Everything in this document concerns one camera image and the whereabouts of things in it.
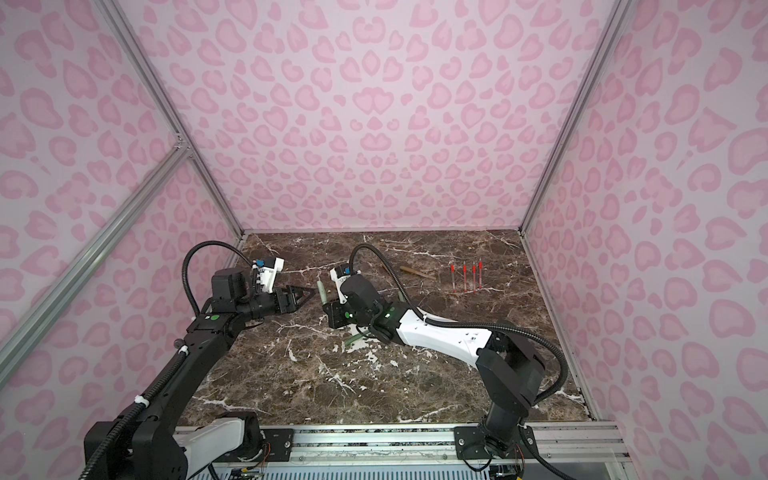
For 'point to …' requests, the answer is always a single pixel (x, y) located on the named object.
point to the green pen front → (352, 339)
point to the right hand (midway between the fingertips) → (324, 305)
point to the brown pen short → (417, 272)
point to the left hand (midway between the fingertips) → (308, 289)
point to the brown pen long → (387, 270)
